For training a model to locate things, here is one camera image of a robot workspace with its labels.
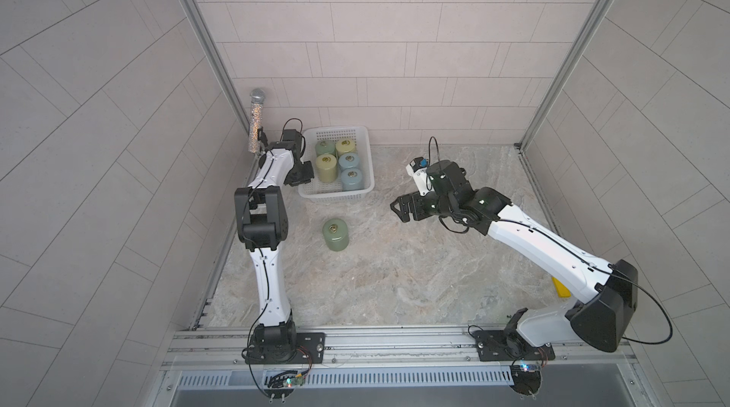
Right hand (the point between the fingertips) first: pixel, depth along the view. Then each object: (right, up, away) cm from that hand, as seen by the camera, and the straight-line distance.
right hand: (402, 202), depth 75 cm
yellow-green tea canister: (-25, +9, +24) cm, 36 cm away
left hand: (-31, +7, +27) cm, 42 cm away
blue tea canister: (-17, +12, +27) cm, 34 cm away
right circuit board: (+30, -42, -7) cm, 52 cm away
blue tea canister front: (-16, +5, +22) cm, 27 cm away
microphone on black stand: (-46, +33, +16) cm, 58 cm away
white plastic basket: (-28, +1, +27) cm, 38 cm away
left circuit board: (-27, -41, -10) cm, 50 cm away
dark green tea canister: (-19, -10, +8) cm, 23 cm away
